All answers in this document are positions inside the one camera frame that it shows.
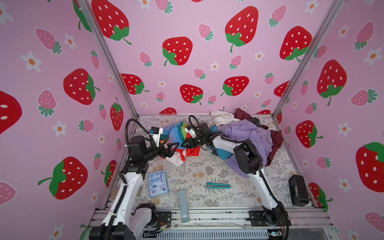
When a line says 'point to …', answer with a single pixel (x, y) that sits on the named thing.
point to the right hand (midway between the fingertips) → (182, 145)
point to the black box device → (298, 190)
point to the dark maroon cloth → (277, 138)
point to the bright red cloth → (189, 152)
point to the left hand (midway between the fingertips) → (172, 141)
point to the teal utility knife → (209, 185)
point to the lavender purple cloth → (244, 130)
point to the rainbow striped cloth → (174, 133)
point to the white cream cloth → (219, 117)
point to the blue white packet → (157, 183)
